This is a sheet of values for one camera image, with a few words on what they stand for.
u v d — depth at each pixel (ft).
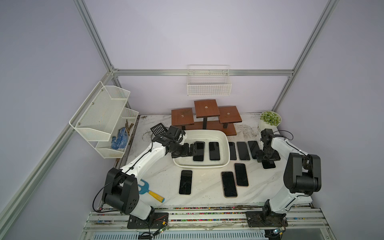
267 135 2.55
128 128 3.10
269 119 3.22
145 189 2.77
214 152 3.21
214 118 3.21
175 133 2.21
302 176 1.57
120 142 2.88
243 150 3.27
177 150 2.34
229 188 2.77
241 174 3.02
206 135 3.45
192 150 2.45
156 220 2.40
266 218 2.22
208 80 3.15
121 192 1.39
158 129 3.64
